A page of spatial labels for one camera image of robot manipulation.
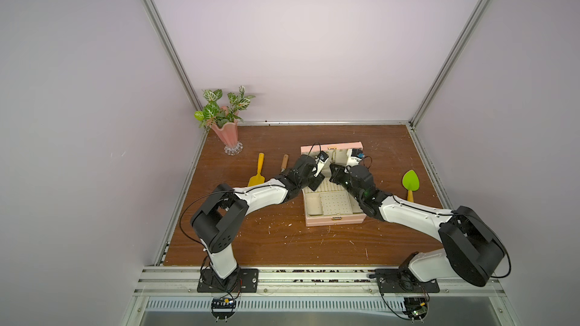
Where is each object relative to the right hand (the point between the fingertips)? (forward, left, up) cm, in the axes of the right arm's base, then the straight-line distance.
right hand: (334, 159), depth 85 cm
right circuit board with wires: (-44, -24, -19) cm, 54 cm away
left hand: (-1, +4, -6) cm, 8 cm away
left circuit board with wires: (-46, +38, -19) cm, 63 cm away
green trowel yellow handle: (+1, -35, -18) cm, 40 cm away
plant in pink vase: (+17, +47, +4) cm, 50 cm away
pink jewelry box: (-14, +3, -9) cm, 17 cm away
